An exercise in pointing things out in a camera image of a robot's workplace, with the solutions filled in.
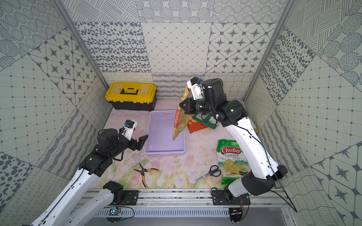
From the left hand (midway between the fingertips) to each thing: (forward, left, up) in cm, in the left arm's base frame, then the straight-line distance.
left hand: (138, 129), depth 73 cm
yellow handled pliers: (-13, +1, -26) cm, 29 cm away
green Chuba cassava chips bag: (-8, -54, -25) cm, 60 cm away
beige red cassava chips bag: (+18, -31, -22) cm, 42 cm away
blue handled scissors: (-12, -42, -27) cm, 51 cm away
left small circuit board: (-33, +12, -27) cm, 45 cm away
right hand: (+2, -23, +15) cm, 27 cm away
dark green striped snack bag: (+25, -40, -22) cm, 52 cm away
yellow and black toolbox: (+34, +16, -8) cm, 38 cm away
